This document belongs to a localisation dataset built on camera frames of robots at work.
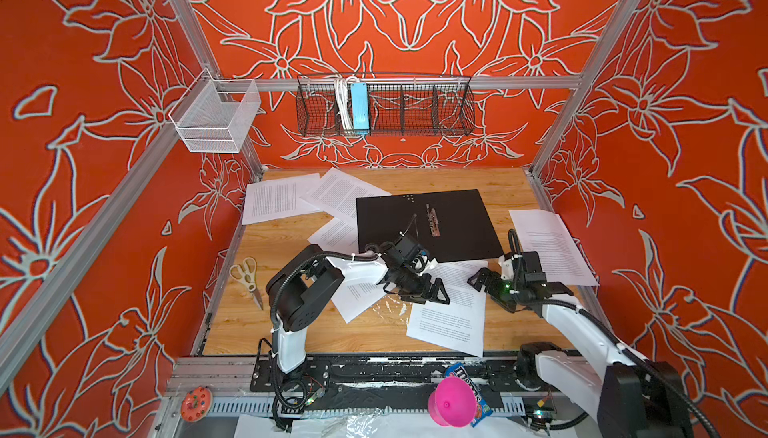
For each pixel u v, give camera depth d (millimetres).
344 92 879
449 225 1016
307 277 527
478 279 780
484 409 683
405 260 727
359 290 876
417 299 755
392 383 728
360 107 893
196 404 683
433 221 1013
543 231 1024
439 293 759
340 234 1005
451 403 649
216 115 941
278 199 1102
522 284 657
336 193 1158
